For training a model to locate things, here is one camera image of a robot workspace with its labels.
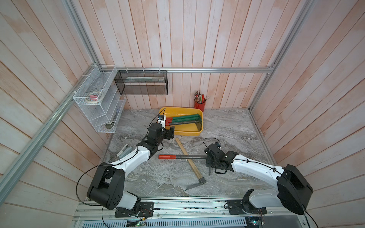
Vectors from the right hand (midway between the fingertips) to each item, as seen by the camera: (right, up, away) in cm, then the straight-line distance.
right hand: (208, 161), depth 87 cm
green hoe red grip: (-4, +30, +24) cm, 39 cm away
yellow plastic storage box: (-10, +19, +19) cm, 28 cm away
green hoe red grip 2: (-9, +27, +23) cm, 36 cm away
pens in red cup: (-1, +44, +27) cm, 51 cm away
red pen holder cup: (-1, +38, +27) cm, 46 cm away
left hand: (-25, +21, +1) cm, 33 cm away
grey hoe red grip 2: (-14, +2, +1) cm, 14 cm away
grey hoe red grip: (-4, +25, +20) cm, 32 cm away
